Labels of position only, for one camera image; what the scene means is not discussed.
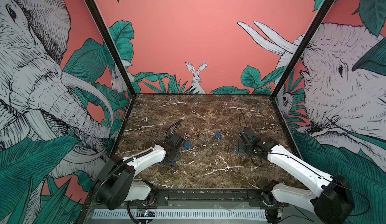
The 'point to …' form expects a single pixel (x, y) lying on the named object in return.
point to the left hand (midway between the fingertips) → (176, 155)
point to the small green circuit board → (146, 213)
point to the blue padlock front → (174, 162)
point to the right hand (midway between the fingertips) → (240, 147)
